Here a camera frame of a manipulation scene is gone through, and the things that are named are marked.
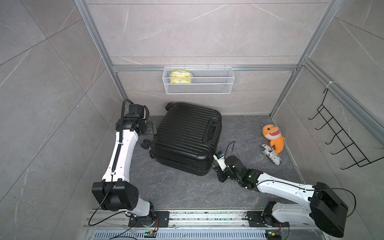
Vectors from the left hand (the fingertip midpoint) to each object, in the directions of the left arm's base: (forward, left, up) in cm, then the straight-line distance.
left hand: (146, 126), depth 79 cm
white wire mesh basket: (+33, -30, +6) cm, 45 cm away
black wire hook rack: (-19, -93, +7) cm, 95 cm away
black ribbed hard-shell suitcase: (-5, -21, -5) cm, 22 cm away
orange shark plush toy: (+7, -80, -19) cm, 82 cm away
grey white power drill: (-6, -76, -24) cm, 80 cm away
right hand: (-17, -37, -18) cm, 45 cm away
